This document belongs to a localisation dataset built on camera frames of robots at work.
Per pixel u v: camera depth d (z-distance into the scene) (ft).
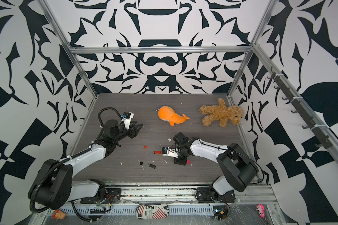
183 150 2.13
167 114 3.29
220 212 2.33
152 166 2.77
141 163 2.80
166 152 2.54
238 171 1.44
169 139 3.12
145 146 3.03
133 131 2.49
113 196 2.40
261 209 2.30
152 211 2.24
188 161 2.53
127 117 2.40
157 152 2.94
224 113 3.33
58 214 2.21
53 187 1.36
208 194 2.44
